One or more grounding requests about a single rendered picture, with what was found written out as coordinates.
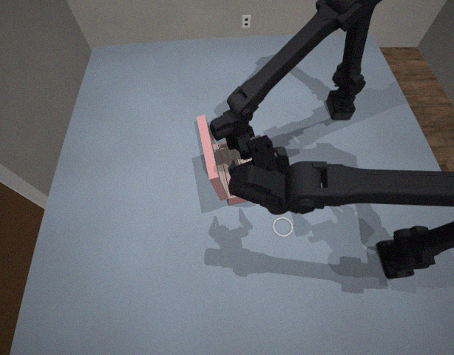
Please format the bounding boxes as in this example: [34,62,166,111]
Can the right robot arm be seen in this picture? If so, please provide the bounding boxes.
[210,0,382,160]

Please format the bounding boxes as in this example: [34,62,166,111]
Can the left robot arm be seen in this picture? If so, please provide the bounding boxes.
[228,135,454,279]

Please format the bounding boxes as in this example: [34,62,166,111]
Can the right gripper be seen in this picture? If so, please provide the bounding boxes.
[226,126,255,153]

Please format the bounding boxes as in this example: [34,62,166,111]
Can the pink jewelry box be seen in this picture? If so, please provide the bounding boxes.
[197,115,247,205]

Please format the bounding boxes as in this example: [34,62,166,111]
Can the beige jewelry tray with pink rim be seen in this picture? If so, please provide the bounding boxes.
[219,143,252,185]

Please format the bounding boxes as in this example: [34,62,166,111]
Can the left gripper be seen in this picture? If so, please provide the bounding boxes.
[228,147,290,176]

